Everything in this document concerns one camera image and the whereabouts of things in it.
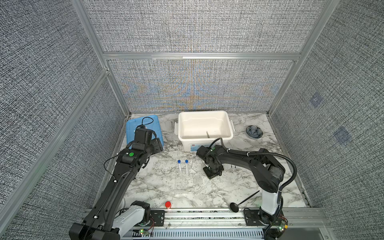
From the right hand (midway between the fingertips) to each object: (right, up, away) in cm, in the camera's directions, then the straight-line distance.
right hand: (211, 175), depth 89 cm
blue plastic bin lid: (-42, +33, +23) cm, 58 cm away
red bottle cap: (-24, -11, -12) cm, 29 cm away
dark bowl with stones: (+33, +26, +17) cm, 45 cm away
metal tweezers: (0, +24, +18) cm, 29 cm away
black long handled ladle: (+10, -12, -13) cm, 20 cm away
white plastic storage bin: (-8, +28, +18) cm, 34 cm away
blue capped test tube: (-14, +11, -12) cm, 22 cm away
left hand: (-30, +20, -12) cm, 38 cm away
